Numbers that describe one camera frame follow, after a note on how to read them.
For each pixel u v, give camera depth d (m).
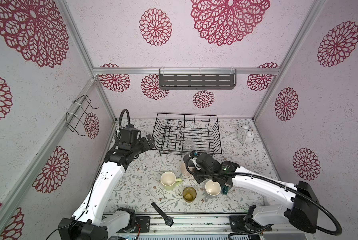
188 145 0.98
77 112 0.77
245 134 0.97
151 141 0.69
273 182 0.45
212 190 0.83
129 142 0.56
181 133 1.09
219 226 0.75
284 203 0.43
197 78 0.95
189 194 0.83
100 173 0.47
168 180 0.88
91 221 0.38
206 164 0.58
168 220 0.75
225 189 0.78
